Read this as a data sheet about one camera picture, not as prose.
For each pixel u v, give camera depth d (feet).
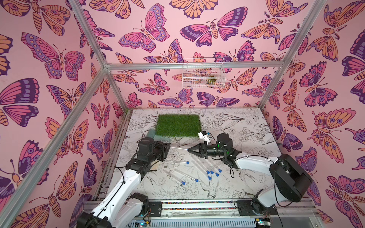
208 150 2.35
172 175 2.82
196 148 2.45
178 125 3.48
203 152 2.27
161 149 2.33
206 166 2.94
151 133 3.45
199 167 2.89
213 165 2.94
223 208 2.45
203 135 2.54
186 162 2.95
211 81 3.11
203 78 3.47
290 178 1.46
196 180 2.73
